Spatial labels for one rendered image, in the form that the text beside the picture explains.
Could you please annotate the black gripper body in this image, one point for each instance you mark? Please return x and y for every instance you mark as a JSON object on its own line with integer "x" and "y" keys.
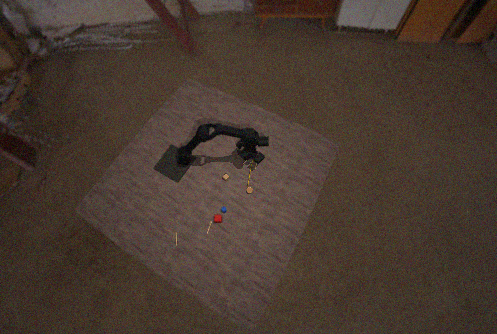
{"x": 257, "y": 158}

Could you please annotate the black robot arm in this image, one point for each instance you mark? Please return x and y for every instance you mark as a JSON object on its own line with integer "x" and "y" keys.
{"x": 249, "y": 136}

